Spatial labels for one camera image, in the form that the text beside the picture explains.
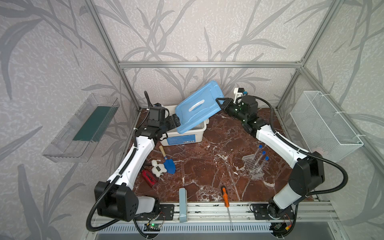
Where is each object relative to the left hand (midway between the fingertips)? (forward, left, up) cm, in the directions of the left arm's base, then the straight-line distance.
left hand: (175, 115), depth 81 cm
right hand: (+6, -22, +10) cm, 25 cm away
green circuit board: (-49, +9, -27) cm, 56 cm away
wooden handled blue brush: (-17, +5, -26) cm, 32 cm away
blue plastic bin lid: (+6, -13, +1) cm, 14 cm away
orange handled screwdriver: (-38, -28, -23) cm, 53 cm away
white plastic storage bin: (-4, +2, -16) cm, 17 cm away
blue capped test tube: (-13, -48, -22) cm, 54 cm away
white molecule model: (-21, +10, -22) cm, 32 cm away
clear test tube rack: (-20, -45, -24) cm, 55 cm away
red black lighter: (-26, +14, -23) cm, 38 cm away
